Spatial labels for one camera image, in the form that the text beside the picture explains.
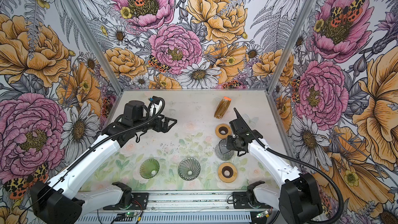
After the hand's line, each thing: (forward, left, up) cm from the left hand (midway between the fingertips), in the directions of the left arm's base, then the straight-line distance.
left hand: (168, 123), depth 76 cm
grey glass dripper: (-15, -9, -20) cm, 27 cm away
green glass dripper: (-15, +11, -20) cm, 27 cm away
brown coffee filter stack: (+22, -30, -15) cm, 40 cm away
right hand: (-7, -32, -14) cm, 35 cm away
